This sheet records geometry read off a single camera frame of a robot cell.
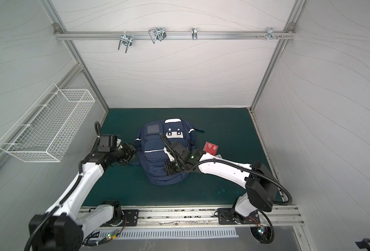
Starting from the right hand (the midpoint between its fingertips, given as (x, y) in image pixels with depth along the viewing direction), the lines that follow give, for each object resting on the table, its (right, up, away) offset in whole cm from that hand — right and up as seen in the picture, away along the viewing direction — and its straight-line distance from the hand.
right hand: (164, 170), depth 77 cm
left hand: (-15, +9, +4) cm, 17 cm away
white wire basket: (-51, +21, -8) cm, 56 cm away
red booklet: (+27, +7, +22) cm, 35 cm away
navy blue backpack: (-8, +7, +5) cm, 12 cm away
